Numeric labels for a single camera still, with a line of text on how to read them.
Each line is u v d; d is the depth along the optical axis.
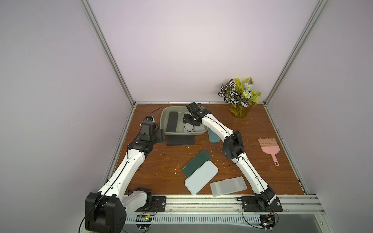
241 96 0.91
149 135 0.62
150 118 0.72
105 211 0.39
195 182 0.78
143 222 0.72
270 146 0.95
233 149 0.67
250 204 0.73
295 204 0.74
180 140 1.01
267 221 0.70
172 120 1.08
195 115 0.79
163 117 1.09
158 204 0.73
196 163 0.86
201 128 0.99
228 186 0.78
